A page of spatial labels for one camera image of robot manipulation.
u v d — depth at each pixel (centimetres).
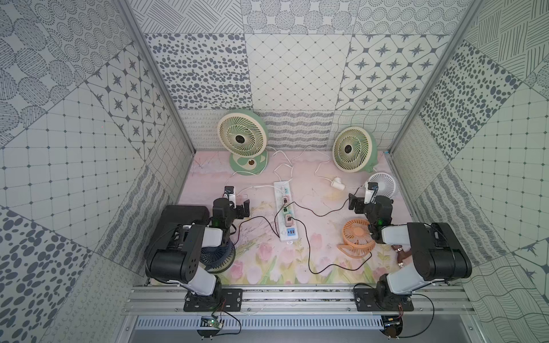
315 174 110
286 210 88
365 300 73
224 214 73
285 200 92
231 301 74
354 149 102
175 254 46
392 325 72
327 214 95
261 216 95
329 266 82
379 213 73
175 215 89
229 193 82
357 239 82
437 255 46
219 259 74
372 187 81
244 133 93
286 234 88
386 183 94
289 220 86
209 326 70
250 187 106
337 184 104
